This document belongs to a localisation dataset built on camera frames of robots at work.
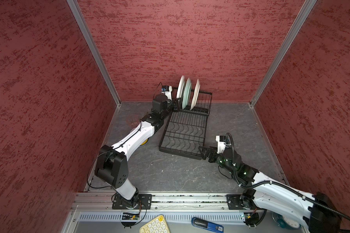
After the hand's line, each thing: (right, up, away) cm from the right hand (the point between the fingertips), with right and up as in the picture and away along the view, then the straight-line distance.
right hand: (202, 151), depth 78 cm
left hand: (-13, +28, +3) cm, 31 cm away
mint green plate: (-9, +32, 0) cm, 33 cm away
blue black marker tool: (-2, -30, -14) cm, 33 cm away
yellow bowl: (-35, +2, +12) cm, 37 cm away
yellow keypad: (-23, -32, -12) cm, 41 cm away
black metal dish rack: (-9, +8, +23) cm, 26 cm away
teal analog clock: (+36, -30, -13) cm, 49 cm away
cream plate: (-4, +31, 0) cm, 32 cm away
